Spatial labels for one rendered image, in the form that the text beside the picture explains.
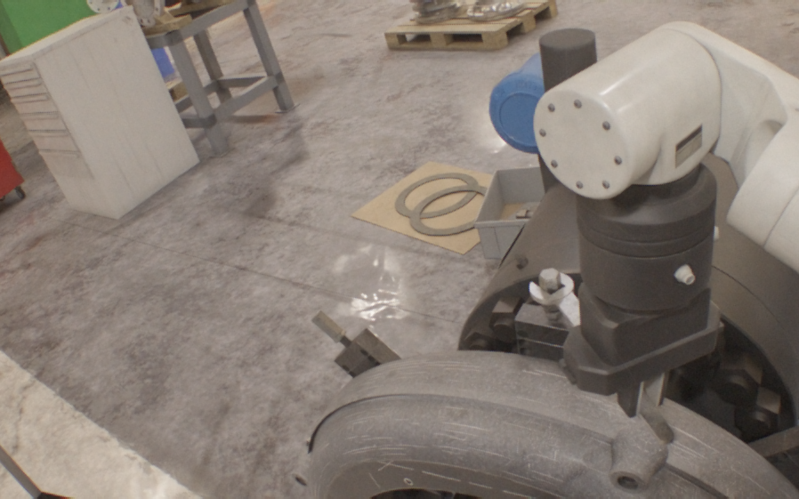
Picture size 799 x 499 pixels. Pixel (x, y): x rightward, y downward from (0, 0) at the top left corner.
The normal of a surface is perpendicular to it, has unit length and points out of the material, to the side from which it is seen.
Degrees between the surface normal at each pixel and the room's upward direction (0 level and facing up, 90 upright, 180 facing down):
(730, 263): 35
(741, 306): 42
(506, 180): 90
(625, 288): 90
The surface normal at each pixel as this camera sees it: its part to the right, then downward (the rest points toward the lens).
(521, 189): -0.31, 0.58
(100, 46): 0.77, 0.14
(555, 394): -0.16, -0.78
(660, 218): -0.21, -0.15
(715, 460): 0.21, -0.63
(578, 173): -0.75, 0.50
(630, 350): 0.26, 0.51
